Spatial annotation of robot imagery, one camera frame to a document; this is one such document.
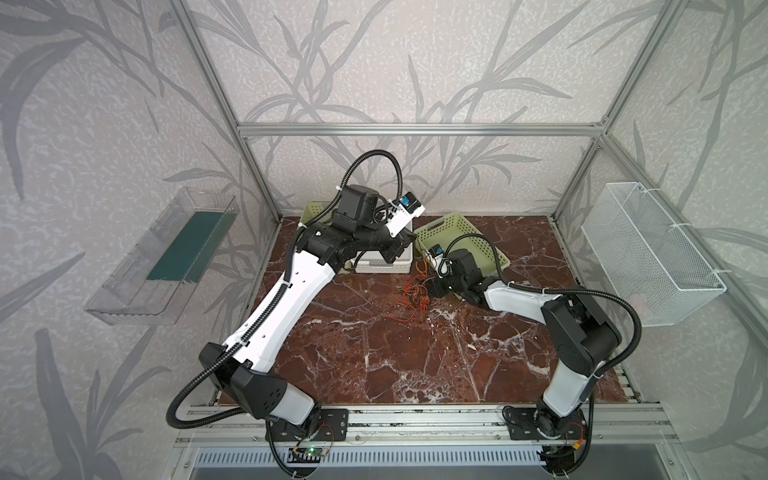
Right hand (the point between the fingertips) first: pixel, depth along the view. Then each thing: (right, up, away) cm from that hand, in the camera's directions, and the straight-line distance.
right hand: (430, 267), depth 95 cm
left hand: (-5, +12, -26) cm, 29 cm away
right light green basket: (+10, +12, +20) cm, 26 cm away
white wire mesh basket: (+45, +2, -33) cm, 56 cm away
